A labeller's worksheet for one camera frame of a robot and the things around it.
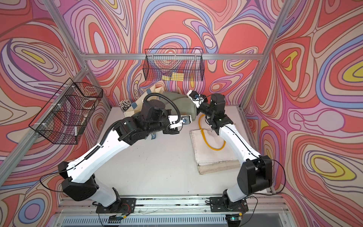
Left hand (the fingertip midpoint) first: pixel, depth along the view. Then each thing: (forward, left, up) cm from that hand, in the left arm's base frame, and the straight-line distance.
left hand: (182, 117), depth 63 cm
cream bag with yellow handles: (0, -19, -36) cm, 41 cm away
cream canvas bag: (-7, -17, -36) cm, 41 cm away
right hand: (+16, -4, -4) cm, 17 cm away
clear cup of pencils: (+28, +40, -19) cm, 53 cm away
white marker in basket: (0, +56, -12) cm, 57 cm away
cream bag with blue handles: (+24, +31, -17) cm, 43 cm away
